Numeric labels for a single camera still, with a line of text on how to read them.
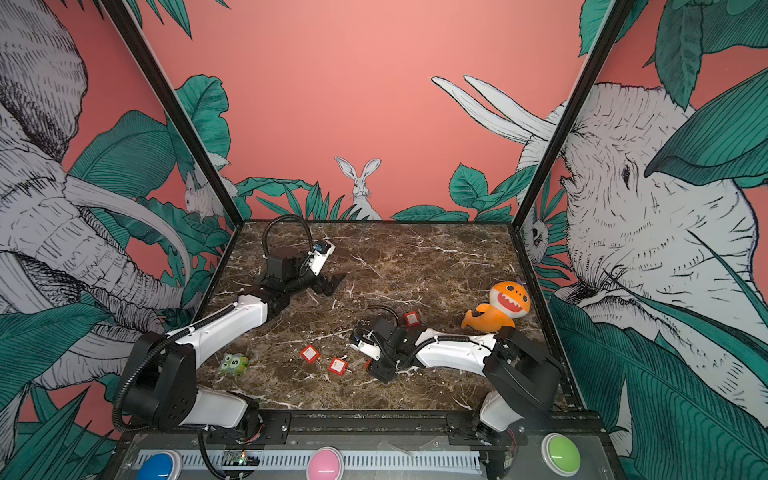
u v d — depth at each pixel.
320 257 0.75
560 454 0.70
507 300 0.89
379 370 0.73
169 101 0.84
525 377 0.43
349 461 0.70
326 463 0.69
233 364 0.83
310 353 0.86
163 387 0.42
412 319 0.92
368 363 0.75
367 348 0.75
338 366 0.83
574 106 0.85
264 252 0.66
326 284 0.78
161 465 0.68
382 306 0.98
